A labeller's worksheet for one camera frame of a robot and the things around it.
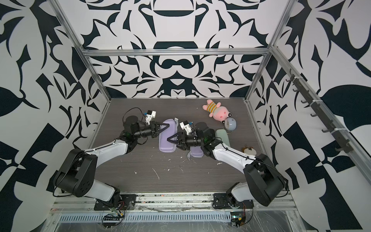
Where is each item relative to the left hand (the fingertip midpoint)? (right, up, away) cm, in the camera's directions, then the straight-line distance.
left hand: (168, 124), depth 79 cm
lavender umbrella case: (+15, -17, +8) cm, 24 cm away
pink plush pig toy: (+34, +6, +25) cm, 42 cm away
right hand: (+2, -8, -5) cm, 10 cm away
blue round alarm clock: (+39, -2, +17) cm, 43 cm away
